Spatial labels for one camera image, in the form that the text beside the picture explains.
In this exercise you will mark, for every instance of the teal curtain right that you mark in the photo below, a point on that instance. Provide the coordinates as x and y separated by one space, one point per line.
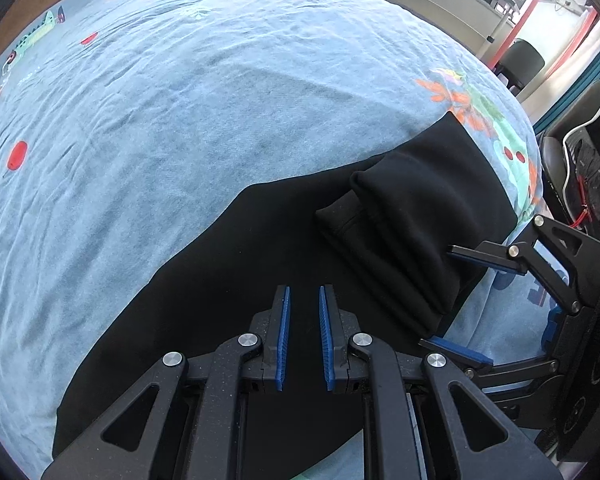
590 75

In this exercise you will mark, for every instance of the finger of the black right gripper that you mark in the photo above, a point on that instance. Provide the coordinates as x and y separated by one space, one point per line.
487 374
564 260

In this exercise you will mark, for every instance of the red framed mirror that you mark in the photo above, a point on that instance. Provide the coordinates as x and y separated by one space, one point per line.
553 28

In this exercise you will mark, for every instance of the black pants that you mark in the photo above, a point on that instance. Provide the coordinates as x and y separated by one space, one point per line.
379 231

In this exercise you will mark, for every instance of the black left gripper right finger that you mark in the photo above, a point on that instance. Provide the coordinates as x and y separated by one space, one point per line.
423 418

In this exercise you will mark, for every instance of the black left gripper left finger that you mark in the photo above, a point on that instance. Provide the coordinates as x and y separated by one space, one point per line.
185 418

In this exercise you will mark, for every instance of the black office chair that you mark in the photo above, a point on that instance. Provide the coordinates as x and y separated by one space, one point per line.
570 156

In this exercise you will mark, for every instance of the blue patterned bed cover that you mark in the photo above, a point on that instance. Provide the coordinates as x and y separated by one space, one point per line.
127 127

